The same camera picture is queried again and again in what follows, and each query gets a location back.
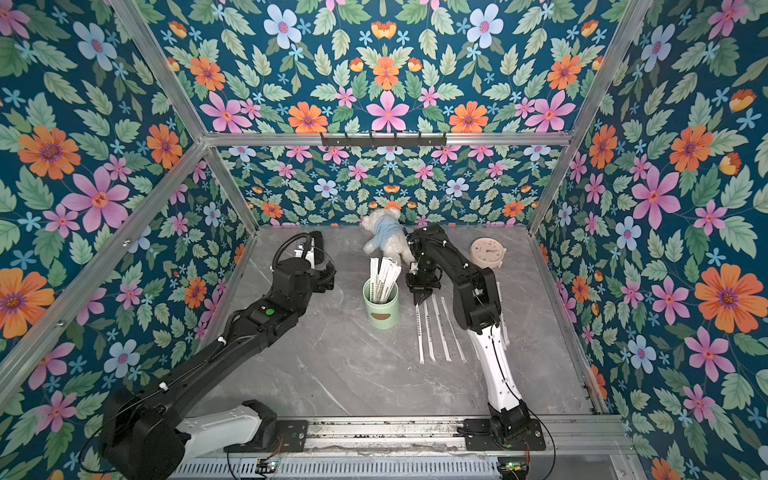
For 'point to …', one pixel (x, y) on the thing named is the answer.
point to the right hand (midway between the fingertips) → (424, 297)
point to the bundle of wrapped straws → (383, 275)
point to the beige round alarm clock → (487, 252)
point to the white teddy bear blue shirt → (388, 235)
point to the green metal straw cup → (382, 315)
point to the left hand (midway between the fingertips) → (317, 259)
